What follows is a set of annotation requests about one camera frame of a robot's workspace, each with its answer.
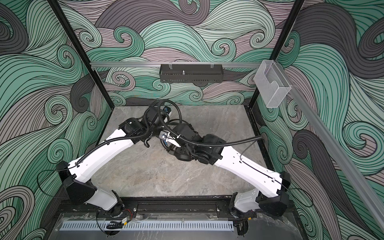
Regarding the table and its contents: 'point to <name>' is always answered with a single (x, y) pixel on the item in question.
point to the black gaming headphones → (180, 153)
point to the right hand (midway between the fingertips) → (183, 134)
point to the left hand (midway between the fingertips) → (165, 126)
